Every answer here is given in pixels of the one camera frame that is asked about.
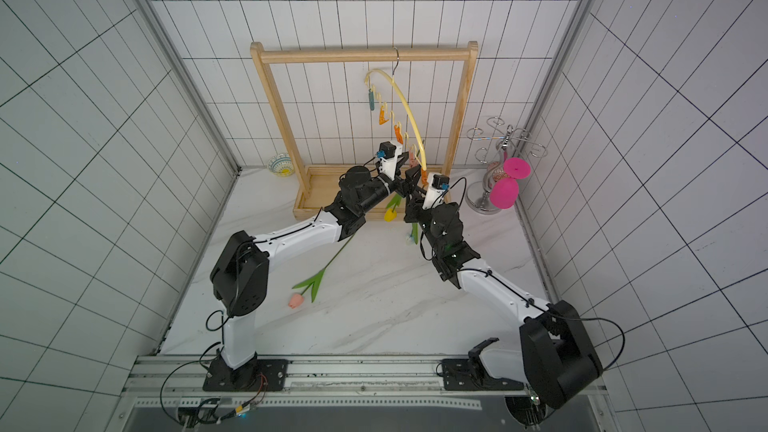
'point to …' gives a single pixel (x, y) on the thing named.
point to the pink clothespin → (413, 161)
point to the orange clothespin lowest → (424, 178)
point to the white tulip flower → (414, 238)
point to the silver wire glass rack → (478, 195)
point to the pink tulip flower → (315, 281)
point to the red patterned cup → (497, 170)
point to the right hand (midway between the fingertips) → (398, 189)
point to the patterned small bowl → (281, 165)
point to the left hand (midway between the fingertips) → (417, 164)
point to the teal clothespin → (372, 99)
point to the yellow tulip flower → (391, 213)
